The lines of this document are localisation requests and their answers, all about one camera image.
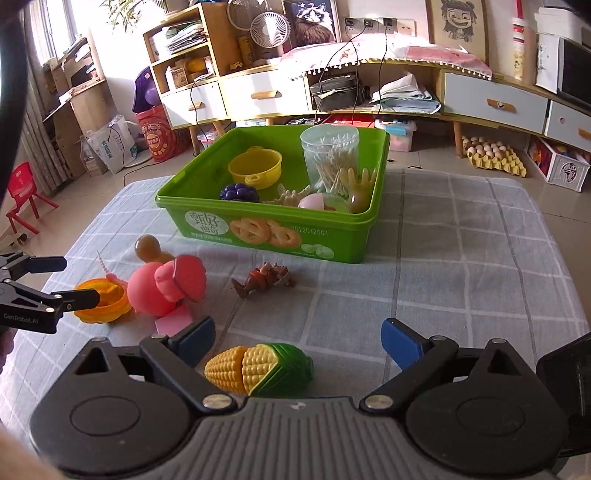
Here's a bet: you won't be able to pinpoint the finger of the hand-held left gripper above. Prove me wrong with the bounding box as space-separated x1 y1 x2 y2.
9 282 101 315
0 251 68 282

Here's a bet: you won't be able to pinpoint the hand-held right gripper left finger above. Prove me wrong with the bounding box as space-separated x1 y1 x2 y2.
60 316 238 415

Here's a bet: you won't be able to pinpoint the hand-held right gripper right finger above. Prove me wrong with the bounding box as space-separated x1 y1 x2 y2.
360 318 537 413

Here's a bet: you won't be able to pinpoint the toy corn cob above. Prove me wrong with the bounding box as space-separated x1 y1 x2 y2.
204 342 315 398

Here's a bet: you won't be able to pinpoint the green plastic cookie box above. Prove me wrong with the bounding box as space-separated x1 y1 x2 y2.
154 124 392 265

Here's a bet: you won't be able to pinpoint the olive toy hand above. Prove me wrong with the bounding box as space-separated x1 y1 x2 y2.
339 167 379 214

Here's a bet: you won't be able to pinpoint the purple toy grapes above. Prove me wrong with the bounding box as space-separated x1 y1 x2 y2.
218 183 260 203

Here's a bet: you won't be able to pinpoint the pink and green toy egg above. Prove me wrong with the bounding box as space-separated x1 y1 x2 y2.
298 192 350 214

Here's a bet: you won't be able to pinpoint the beige toy skeleton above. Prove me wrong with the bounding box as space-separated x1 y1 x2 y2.
262 183 311 207

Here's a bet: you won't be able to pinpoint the yellow toy pot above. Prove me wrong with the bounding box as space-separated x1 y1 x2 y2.
228 146 283 190

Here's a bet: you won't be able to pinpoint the clear cotton swab jar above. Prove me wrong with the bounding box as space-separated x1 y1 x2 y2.
300 126 361 197

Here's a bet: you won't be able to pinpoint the person's left forearm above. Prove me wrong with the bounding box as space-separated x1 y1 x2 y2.
0 434 58 480

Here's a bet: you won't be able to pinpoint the person's left hand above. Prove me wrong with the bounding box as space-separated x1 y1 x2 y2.
0 328 15 370

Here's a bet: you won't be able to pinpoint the orange toy bowl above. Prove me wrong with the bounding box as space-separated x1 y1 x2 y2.
73 277 133 325

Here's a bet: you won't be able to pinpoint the pink toy block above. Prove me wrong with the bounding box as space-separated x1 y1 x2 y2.
155 308 193 337

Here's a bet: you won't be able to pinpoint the pink round toy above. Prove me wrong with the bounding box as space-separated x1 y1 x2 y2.
127 254 207 318

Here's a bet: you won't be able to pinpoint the grey checked tablecloth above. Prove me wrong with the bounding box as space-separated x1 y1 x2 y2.
0 167 583 416

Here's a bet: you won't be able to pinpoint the red plastic chair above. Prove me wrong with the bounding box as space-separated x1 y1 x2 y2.
6 161 60 234

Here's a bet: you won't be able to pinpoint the brown toy gourd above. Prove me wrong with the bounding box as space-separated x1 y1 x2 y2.
135 234 175 264

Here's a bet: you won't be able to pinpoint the brown toy figure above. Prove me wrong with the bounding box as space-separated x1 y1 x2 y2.
231 261 295 301

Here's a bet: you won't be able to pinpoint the white plastic bag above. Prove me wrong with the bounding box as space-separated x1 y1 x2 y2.
88 115 138 175

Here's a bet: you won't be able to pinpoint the red gift bag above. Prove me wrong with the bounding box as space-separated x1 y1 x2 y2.
137 105 178 162

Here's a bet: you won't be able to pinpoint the purple bag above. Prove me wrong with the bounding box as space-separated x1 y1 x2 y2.
132 66 160 114

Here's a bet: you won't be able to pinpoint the clear storage box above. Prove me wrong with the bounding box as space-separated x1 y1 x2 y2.
374 119 416 152

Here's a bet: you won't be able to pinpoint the tray of eggs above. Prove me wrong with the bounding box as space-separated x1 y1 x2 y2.
462 135 527 177

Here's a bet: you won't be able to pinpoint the white cabinet drawer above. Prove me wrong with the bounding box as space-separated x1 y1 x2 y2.
222 69 311 121
161 83 228 128

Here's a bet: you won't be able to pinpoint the white plastic crate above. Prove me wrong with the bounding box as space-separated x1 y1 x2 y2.
527 136 591 192

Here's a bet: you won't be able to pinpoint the pile of papers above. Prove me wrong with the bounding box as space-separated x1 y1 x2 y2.
369 71 441 114

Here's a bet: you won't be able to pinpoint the white wooden TV cabinet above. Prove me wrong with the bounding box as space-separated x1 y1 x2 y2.
159 60 591 160

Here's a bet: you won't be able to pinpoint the black bag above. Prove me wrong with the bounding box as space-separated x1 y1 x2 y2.
309 74 365 112

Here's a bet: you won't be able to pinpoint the grey cabinet drawer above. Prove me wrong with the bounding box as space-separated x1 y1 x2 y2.
545 100 591 154
442 71 549 136

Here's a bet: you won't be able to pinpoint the stack of shelf papers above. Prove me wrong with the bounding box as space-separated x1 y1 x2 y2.
166 25 207 57

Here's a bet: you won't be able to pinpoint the green houseplant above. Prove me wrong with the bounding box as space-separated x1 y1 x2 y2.
102 0 153 19

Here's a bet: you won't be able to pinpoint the wooden shelf unit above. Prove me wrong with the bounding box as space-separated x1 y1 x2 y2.
143 2 259 93

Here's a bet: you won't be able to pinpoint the pink tasselled cloth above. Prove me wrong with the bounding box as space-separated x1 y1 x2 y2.
281 37 493 82

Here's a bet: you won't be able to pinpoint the tall printed canister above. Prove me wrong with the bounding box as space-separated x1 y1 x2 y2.
512 18 528 82

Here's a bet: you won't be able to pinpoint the white desk fan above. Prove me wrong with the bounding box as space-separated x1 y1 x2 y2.
249 11 293 64

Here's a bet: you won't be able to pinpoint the framed cartoon drawing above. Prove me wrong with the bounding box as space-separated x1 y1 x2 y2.
427 0 489 64

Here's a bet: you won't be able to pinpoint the black microwave oven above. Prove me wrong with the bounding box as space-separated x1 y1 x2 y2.
556 37 591 112

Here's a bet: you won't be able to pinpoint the framed cat picture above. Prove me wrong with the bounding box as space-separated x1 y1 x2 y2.
284 0 341 48

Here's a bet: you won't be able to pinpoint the black charging cable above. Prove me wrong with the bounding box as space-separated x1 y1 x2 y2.
314 25 370 124
376 21 389 114

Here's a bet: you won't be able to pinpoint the white wire fan guard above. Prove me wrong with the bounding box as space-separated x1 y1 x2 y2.
226 0 259 31

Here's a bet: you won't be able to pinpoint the white wall sockets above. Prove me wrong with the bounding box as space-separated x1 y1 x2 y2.
344 16 416 36

